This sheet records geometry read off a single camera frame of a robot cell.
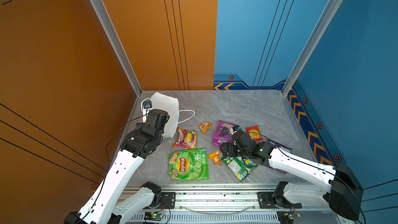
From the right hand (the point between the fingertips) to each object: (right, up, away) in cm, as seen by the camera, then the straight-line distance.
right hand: (226, 148), depth 81 cm
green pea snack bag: (+7, -10, 0) cm, 12 cm away
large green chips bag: (-21, -10, +2) cm, 23 cm away
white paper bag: (-31, +24, 0) cm, 39 cm away
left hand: (-36, +16, -10) cm, 41 cm away
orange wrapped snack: (-6, -6, +6) cm, 10 cm away
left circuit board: (-37, -29, -10) cm, 47 cm away
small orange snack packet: (-12, +9, +17) cm, 23 cm away
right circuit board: (+27, -29, -10) cm, 41 cm away
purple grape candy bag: (-1, +5, +10) cm, 12 cm away
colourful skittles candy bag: (-22, +3, +9) cm, 24 cm away
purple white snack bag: (+33, -1, +6) cm, 33 cm away
